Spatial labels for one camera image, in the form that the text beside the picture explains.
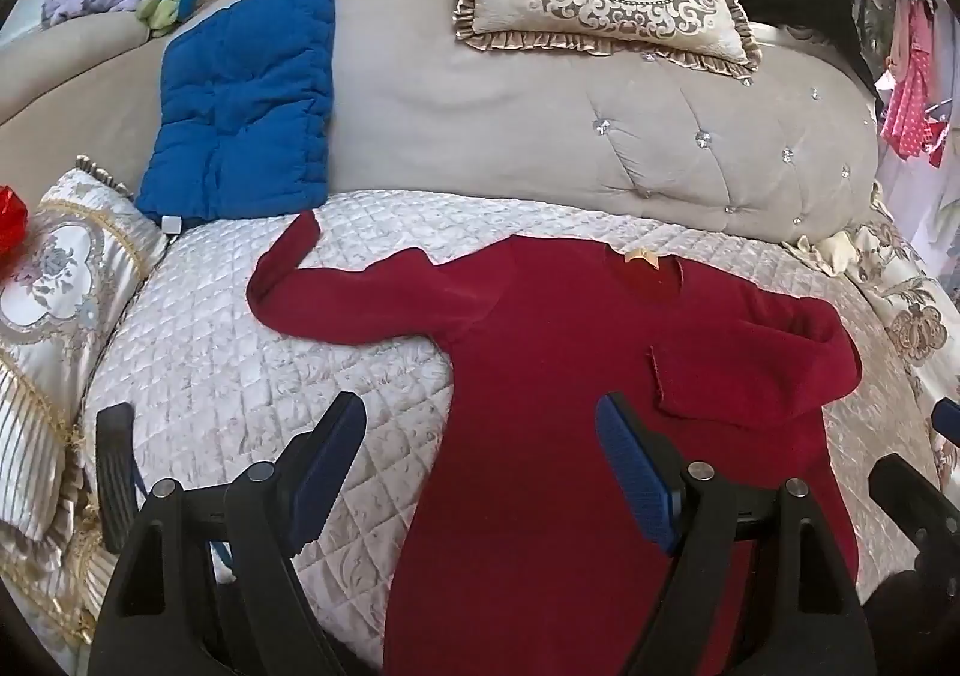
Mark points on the striped gold trimmed pillow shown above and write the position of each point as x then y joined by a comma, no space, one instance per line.
52,316

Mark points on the floral cream bed sheet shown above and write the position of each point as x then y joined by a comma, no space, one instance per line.
907,316

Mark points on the cream quilted bedspread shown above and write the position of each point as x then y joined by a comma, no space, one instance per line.
262,361

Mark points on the purple cloth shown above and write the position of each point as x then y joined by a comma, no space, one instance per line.
82,0

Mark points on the red shiny wrapper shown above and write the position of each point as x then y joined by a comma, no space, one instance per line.
11,226

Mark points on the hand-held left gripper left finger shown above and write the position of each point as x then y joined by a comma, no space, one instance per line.
330,466

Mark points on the hanging colourful clothes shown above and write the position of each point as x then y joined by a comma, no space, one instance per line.
907,45

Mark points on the red knit sweater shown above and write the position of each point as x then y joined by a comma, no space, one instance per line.
540,346

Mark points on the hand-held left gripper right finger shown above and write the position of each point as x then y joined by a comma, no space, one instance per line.
637,473

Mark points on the beige tufted bed headboard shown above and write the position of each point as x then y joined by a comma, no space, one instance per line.
487,128

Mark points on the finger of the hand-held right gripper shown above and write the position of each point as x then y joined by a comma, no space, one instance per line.
946,424
911,503

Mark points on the blue quilted cushion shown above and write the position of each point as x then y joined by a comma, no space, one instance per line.
240,106

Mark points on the black ribbed flat object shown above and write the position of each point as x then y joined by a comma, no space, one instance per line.
114,473

